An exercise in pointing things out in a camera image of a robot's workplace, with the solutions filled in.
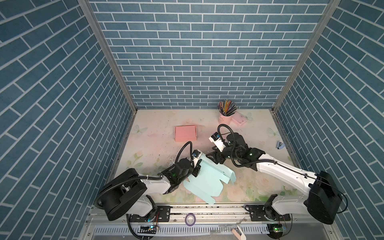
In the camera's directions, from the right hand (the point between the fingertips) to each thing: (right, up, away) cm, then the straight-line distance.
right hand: (208, 150), depth 79 cm
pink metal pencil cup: (+13, +17, +26) cm, 33 cm away
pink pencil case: (+25, +17, +33) cm, 45 cm away
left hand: (-4, -7, +6) cm, 10 cm away
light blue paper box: (0, -19, +3) cm, 19 cm away
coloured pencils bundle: (+15, +25, +26) cm, 39 cm away
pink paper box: (-15, +7, +25) cm, 30 cm away
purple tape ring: (-7, -33, -7) cm, 35 cm away
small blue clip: (+49, -1, +20) cm, 53 cm away
